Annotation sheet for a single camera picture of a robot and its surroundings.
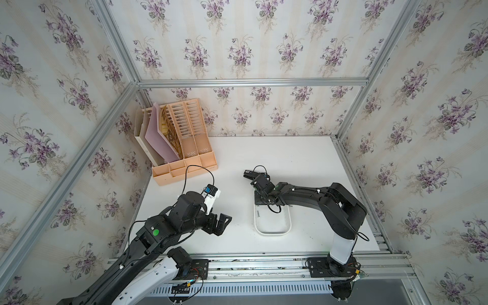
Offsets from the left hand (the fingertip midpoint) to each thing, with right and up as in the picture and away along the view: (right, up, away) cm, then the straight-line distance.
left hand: (224, 217), depth 67 cm
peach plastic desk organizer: (-32, +31, +33) cm, 55 cm away
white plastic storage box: (+18, -8, +16) cm, 26 cm away
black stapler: (+11, +11, +34) cm, 37 cm away
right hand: (+15, +1, +26) cm, 30 cm away
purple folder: (-34, +29, +18) cm, 48 cm away
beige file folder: (-40, +38, +18) cm, 58 cm away
